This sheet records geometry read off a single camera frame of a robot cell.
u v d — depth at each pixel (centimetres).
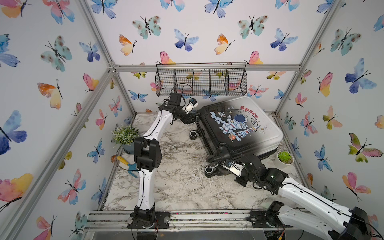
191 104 83
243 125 84
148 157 56
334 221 42
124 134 87
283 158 85
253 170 59
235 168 66
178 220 75
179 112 81
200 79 98
